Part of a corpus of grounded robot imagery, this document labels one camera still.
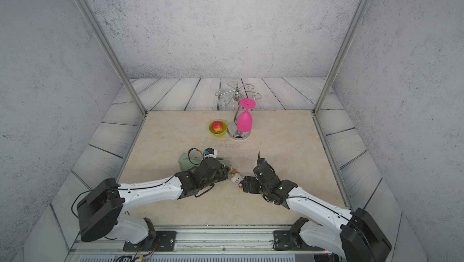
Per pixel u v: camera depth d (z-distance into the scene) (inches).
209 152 29.8
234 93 35.8
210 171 24.6
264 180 25.1
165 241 28.6
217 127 41.6
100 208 16.7
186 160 33.5
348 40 34.2
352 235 15.7
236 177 34.1
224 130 42.2
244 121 35.5
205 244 28.7
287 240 28.6
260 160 30.6
